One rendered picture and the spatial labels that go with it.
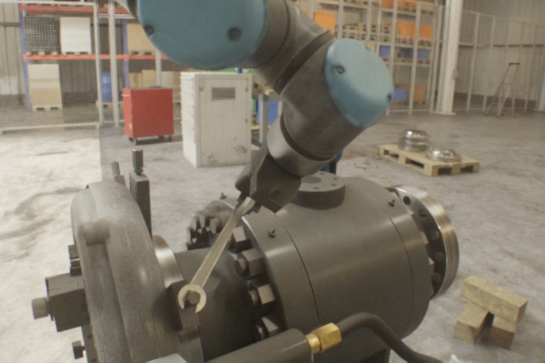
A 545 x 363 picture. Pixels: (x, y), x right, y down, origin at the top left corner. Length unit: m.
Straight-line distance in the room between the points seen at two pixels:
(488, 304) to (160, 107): 5.28
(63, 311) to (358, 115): 0.71
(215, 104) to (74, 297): 3.96
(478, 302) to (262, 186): 1.85
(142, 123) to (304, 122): 5.78
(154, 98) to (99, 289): 5.58
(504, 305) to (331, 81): 1.87
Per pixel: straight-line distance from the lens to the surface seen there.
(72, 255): 0.93
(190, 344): 0.85
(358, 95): 0.38
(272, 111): 8.34
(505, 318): 2.18
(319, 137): 0.43
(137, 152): 0.81
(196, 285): 0.61
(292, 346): 0.67
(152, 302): 0.67
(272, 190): 0.46
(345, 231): 1.00
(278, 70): 0.41
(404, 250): 1.10
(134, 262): 0.69
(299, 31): 0.42
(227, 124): 4.74
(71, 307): 0.89
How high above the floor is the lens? 1.24
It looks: 14 degrees down
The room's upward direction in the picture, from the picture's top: 1 degrees clockwise
